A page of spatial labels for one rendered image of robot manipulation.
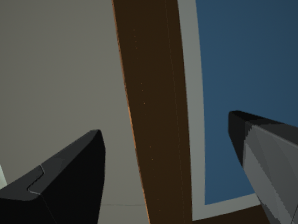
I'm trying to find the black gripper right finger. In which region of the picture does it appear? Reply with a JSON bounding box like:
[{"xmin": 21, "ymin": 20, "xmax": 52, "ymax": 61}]
[{"xmin": 227, "ymin": 111, "xmax": 298, "ymax": 224}]

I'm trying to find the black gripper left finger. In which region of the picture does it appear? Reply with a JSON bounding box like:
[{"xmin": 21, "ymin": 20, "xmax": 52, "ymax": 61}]
[{"xmin": 0, "ymin": 129, "xmax": 106, "ymax": 224}]

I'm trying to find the grey flat rectangular board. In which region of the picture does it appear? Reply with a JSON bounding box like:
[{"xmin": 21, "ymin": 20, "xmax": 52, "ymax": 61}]
[{"xmin": 0, "ymin": 0, "xmax": 149, "ymax": 224}]

